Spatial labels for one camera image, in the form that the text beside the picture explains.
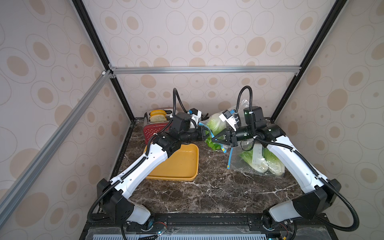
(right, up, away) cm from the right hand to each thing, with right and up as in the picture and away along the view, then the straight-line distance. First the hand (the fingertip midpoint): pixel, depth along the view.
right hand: (217, 138), depth 66 cm
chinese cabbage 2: (+28, -18, +20) cm, 39 cm away
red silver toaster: (-37, +5, +26) cm, 46 cm away
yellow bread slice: (-33, +15, +27) cm, 45 cm away
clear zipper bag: (+16, -17, +31) cm, 39 cm away
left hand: (0, +3, +2) cm, 4 cm away
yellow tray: (-18, -19, +31) cm, 41 cm away
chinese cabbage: (0, +6, +4) cm, 7 cm away
